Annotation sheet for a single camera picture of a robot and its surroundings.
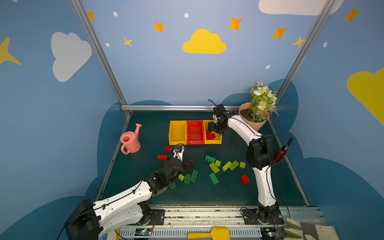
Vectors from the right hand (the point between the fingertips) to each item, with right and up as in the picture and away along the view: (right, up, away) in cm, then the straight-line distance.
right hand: (214, 129), depth 100 cm
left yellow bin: (-26, -3, +10) cm, 28 cm away
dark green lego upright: (-18, -28, -16) cm, 37 cm away
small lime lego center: (+2, -21, -7) cm, 22 cm away
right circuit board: (+23, -50, -28) cm, 62 cm away
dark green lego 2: (-2, -29, -14) cm, 32 cm away
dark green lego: (-26, -31, -17) cm, 44 cm away
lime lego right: (+11, -22, -8) cm, 26 cm away
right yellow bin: (+4, -7, +4) cm, 8 cm away
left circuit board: (-38, -49, -29) cm, 69 cm away
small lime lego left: (-21, -27, -15) cm, 38 cm away
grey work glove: (+34, -48, -30) cm, 66 cm away
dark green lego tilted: (-13, -26, -12) cm, 32 cm away
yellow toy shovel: (-2, -48, -31) cm, 57 cm away
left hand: (-16, -15, -21) cm, 30 cm away
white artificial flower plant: (+28, +17, -11) cm, 34 cm away
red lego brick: (-16, -16, -28) cm, 36 cm away
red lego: (-2, -5, +5) cm, 7 cm away
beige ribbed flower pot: (+26, +2, -4) cm, 27 cm away
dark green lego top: (-4, -19, -7) cm, 20 cm away
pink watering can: (-53, -7, -9) cm, 54 cm away
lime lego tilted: (+6, -22, -9) cm, 25 cm away
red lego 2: (+16, -29, -14) cm, 36 cm away
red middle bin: (-13, -3, +4) cm, 14 cm away
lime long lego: (-1, -23, -9) cm, 25 cm away
